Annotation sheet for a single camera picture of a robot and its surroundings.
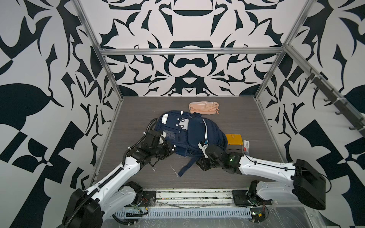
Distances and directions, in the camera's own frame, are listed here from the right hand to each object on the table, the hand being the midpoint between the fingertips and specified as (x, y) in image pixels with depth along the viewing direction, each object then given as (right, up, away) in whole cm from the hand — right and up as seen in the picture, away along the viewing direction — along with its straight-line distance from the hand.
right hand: (198, 161), depth 80 cm
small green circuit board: (+28, -23, -9) cm, 38 cm away
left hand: (-11, +9, -2) cm, 14 cm away
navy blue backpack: (-7, +16, +11) cm, 21 cm away
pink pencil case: (+8, +31, +32) cm, 45 cm away
